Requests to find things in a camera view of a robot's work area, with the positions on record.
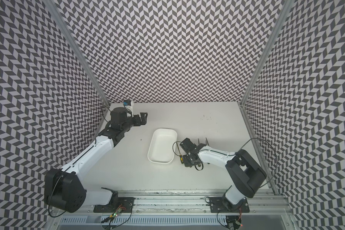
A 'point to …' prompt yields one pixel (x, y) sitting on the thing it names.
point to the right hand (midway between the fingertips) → (190, 164)
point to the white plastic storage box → (162, 146)
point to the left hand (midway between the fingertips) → (140, 115)
